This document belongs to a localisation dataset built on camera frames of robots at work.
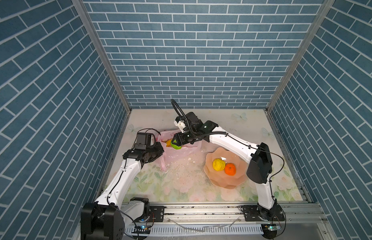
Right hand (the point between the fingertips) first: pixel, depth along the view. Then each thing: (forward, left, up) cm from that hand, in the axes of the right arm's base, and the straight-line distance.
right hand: (174, 139), depth 81 cm
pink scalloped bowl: (-12, -26, -18) cm, 34 cm away
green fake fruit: (-5, -2, 0) cm, 5 cm away
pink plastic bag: (-6, +2, -8) cm, 10 cm away
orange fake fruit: (-8, -32, -15) cm, 36 cm away
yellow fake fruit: (-7, -25, -13) cm, 29 cm away
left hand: (-3, +5, -5) cm, 8 cm away
